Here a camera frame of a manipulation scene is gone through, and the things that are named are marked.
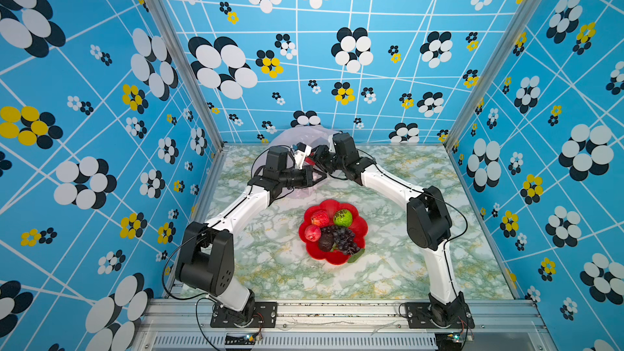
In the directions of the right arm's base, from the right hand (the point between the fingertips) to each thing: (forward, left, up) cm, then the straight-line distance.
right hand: (307, 156), depth 91 cm
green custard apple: (-19, -13, -13) cm, 27 cm away
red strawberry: (-19, -5, -13) cm, 24 cm away
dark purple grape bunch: (-26, -13, -15) cm, 33 cm away
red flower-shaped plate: (-13, -9, -15) cm, 22 cm away
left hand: (-12, -8, +3) cm, 15 cm away
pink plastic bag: (+9, -2, +3) cm, 9 cm away
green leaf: (-32, -17, -15) cm, 39 cm away
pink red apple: (-25, -2, -12) cm, 28 cm away
